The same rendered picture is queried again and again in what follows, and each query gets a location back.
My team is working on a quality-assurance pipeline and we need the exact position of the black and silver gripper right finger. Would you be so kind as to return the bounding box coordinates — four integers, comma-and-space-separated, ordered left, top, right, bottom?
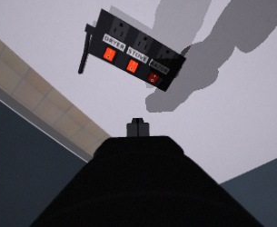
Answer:
137, 118, 150, 136

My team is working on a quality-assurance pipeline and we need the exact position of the black power strip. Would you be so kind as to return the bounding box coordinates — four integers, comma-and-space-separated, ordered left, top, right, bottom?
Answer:
78, 9, 186, 92

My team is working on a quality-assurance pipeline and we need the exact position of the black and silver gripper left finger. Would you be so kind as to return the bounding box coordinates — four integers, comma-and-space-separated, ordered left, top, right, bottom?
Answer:
126, 118, 138, 137

